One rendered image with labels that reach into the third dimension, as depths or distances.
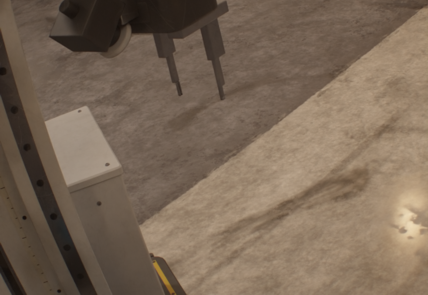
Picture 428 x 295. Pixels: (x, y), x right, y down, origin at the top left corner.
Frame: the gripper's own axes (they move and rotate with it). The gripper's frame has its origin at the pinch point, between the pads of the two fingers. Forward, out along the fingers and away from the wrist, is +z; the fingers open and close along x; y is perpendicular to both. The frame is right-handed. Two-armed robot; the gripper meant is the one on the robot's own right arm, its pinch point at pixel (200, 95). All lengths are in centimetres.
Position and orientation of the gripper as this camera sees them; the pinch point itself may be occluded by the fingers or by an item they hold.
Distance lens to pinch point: 45.1
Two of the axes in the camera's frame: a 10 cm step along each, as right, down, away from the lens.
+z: 2.1, 8.8, 4.3
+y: -5.7, 4.7, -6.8
